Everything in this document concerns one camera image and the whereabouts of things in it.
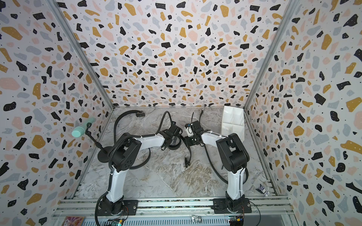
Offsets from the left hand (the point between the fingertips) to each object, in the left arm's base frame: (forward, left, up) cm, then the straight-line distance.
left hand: (174, 136), depth 102 cm
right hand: (-5, -10, +1) cm, 11 cm away
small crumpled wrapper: (-39, -53, 0) cm, 66 cm away
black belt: (-9, -3, 0) cm, 10 cm away
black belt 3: (-36, -33, +30) cm, 58 cm away
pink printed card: (-49, +46, +1) cm, 67 cm away
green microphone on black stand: (-15, +44, +3) cm, 46 cm away
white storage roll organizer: (+12, -46, +1) cm, 47 cm away
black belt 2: (+21, +29, +2) cm, 36 cm away
